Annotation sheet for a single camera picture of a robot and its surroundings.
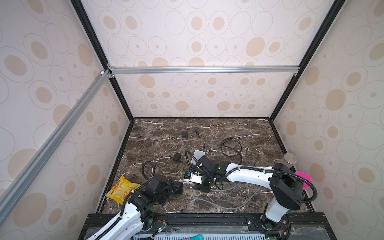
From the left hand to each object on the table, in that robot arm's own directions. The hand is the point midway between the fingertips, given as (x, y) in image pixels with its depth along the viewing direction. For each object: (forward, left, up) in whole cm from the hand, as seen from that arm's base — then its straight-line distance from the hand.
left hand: (180, 188), depth 80 cm
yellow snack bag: (-2, +33, -1) cm, 33 cm away
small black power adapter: (+41, 0, -5) cm, 41 cm away
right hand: (+2, -8, -1) cm, 9 cm away
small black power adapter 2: (+21, +4, -4) cm, 22 cm away
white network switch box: (+23, -10, -5) cm, 25 cm away
